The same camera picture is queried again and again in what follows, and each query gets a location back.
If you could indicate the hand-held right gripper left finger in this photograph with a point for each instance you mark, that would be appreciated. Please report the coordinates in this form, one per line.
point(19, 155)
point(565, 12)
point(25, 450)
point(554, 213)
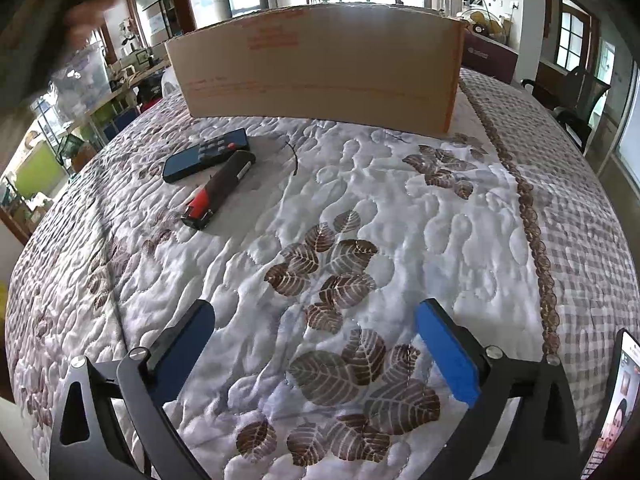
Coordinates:
point(182, 355)

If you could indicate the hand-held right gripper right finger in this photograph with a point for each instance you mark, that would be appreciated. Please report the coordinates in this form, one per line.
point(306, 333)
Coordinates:
point(445, 355)

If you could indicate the black and red hair clipper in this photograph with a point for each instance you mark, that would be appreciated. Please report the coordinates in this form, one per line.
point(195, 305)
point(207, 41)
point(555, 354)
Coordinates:
point(225, 180)

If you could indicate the brown cardboard box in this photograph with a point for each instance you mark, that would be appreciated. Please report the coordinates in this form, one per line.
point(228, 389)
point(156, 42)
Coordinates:
point(320, 70)

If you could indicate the dark remote control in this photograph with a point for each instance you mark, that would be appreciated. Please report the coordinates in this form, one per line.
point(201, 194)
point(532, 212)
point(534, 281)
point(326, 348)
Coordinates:
point(200, 157)

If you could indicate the person's left hand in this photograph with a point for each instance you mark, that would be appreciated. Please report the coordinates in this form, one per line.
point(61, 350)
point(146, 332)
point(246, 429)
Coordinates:
point(97, 7)

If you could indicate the white covered chair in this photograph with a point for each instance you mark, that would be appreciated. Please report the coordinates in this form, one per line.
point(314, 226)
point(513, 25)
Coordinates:
point(171, 82)

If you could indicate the clear plastic storage bin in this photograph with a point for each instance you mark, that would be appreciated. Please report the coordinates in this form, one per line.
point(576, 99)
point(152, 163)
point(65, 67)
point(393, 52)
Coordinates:
point(82, 80)

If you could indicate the smartphone with lit screen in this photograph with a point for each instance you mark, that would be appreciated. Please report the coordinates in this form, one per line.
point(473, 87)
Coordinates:
point(620, 400)

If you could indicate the dark thread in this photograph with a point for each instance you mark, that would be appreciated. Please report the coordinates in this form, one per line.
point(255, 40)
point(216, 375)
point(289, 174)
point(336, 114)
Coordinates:
point(294, 157)

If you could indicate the black office chair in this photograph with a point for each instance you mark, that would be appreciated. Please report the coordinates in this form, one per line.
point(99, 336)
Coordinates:
point(575, 95)

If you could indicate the whiteboard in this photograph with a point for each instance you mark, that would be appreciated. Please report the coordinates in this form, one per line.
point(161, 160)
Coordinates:
point(630, 120)

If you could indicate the purple box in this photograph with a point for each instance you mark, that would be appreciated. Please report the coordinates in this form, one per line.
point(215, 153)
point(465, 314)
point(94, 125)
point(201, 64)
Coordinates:
point(487, 57)

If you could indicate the standing electric fan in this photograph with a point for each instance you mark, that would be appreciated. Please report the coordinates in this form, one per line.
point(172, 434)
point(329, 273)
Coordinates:
point(480, 22)

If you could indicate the wooden door with glass panes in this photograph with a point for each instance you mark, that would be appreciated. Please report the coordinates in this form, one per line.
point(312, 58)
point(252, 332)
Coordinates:
point(575, 25)

